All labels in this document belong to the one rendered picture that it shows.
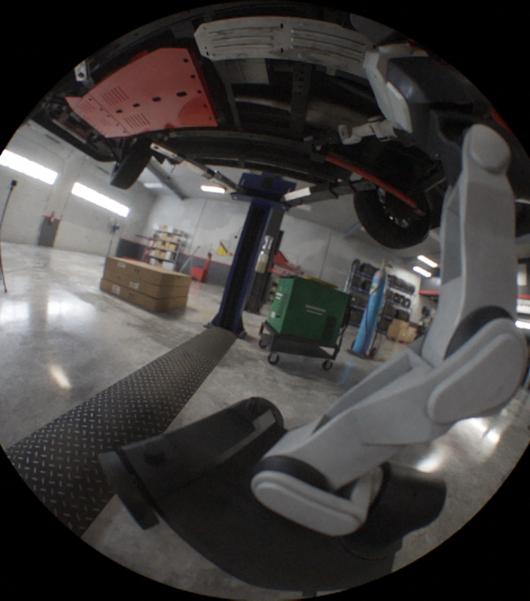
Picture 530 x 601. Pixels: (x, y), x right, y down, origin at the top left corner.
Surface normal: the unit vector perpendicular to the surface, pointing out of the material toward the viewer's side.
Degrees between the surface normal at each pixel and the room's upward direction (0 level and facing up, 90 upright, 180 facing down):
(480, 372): 90
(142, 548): 0
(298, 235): 90
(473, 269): 90
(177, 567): 0
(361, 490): 0
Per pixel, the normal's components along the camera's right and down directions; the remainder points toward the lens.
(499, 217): -0.51, 0.34
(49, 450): 0.27, -0.96
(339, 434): -0.52, -0.09
